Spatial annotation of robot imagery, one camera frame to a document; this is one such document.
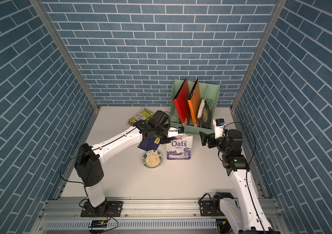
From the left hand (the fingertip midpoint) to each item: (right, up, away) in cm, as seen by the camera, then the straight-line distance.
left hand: (178, 135), depth 82 cm
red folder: (+2, +20, +7) cm, 21 cm away
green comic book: (-27, +13, +31) cm, 43 cm away
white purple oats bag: (+1, -8, +1) cm, 8 cm away
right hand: (+17, +3, -5) cm, 18 cm away
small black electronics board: (-40, -43, -10) cm, 60 cm away
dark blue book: (-19, -7, +15) cm, 25 cm away
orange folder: (+10, +20, +7) cm, 23 cm away
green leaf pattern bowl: (-15, -15, +5) cm, 22 cm away
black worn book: (+18, +12, +13) cm, 25 cm away
